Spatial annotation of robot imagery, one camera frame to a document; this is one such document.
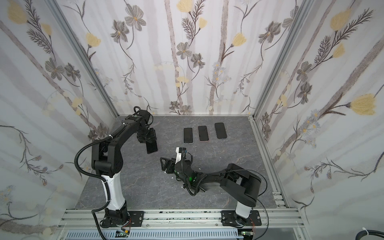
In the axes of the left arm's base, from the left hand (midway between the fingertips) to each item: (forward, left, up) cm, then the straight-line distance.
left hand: (151, 135), depth 96 cm
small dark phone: (-6, 0, -4) cm, 8 cm away
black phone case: (+10, -49, -9) cm, 50 cm away
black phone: (+8, -24, -12) cm, 28 cm away
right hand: (-20, -9, +8) cm, 23 cm away
